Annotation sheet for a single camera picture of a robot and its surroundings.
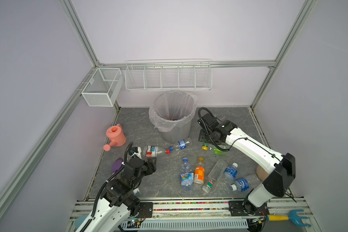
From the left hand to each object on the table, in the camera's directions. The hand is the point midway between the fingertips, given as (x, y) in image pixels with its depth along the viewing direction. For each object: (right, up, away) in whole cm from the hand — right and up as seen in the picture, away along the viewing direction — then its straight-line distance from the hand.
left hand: (151, 162), depth 75 cm
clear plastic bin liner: (+9, +30, +26) cm, 40 cm away
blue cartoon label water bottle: (+19, -9, +5) cm, 21 cm away
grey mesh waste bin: (+17, +15, +14) cm, 26 cm away
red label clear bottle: (-2, +2, +16) cm, 17 cm away
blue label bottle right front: (+50, -12, +2) cm, 51 cm away
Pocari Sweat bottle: (-8, -16, +1) cm, 18 cm away
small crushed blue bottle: (+16, +6, +18) cm, 25 cm away
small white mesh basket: (-40, +46, +26) cm, 66 cm away
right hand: (+29, +12, +6) cm, 31 cm away
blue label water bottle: (+43, -9, +6) cm, 45 cm away
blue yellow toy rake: (+72, -26, -3) cm, 77 cm away
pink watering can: (-26, +13, +16) cm, 33 cm away
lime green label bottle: (+39, +2, +17) cm, 42 cm away
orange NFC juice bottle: (+26, -7, +6) cm, 28 cm away
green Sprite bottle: (+28, +8, +2) cm, 30 cm away
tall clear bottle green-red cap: (+36, -10, +9) cm, 38 cm away
